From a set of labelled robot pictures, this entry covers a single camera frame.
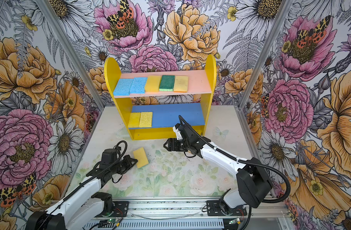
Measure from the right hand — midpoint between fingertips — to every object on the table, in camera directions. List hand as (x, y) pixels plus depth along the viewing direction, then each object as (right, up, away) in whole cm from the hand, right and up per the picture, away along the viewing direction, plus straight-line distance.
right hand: (169, 150), depth 81 cm
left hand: (-19, -9, +4) cm, 22 cm away
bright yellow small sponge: (-23, +17, +12) cm, 31 cm away
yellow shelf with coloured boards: (-4, +19, +17) cm, 26 cm away
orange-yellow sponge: (-19, -5, +10) cm, 22 cm away
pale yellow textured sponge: (-16, +17, +12) cm, 26 cm away
